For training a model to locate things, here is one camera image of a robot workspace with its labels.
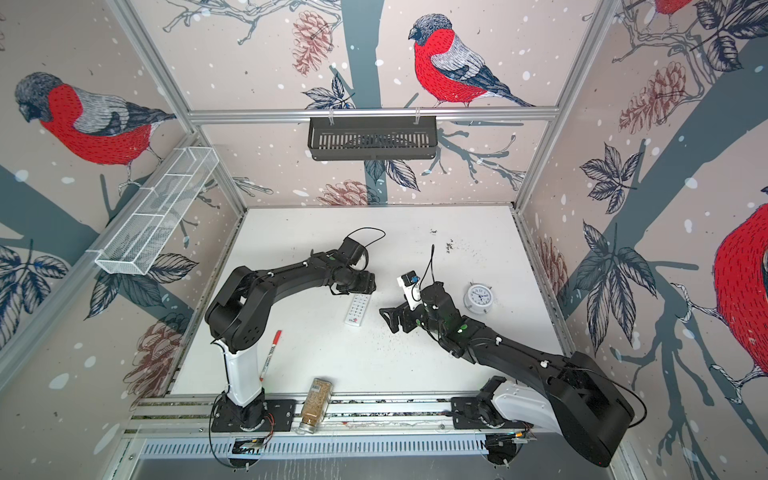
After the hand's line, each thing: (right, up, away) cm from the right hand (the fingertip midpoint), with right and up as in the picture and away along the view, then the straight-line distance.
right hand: (392, 306), depth 82 cm
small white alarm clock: (+27, 0, +9) cm, 29 cm away
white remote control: (-11, -3, +8) cm, 14 cm away
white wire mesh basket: (-63, +26, -4) cm, 69 cm away
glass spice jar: (-19, -21, -10) cm, 30 cm away
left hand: (-8, +3, +12) cm, 15 cm away
